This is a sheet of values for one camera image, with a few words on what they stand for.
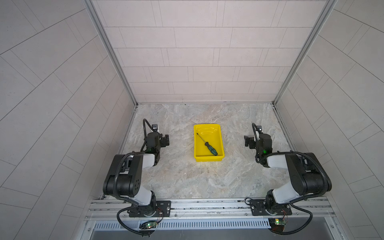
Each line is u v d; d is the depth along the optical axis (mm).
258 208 709
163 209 710
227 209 722
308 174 446
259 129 793
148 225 651
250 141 827
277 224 680
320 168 467
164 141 867
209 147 908
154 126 791
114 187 396
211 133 1011
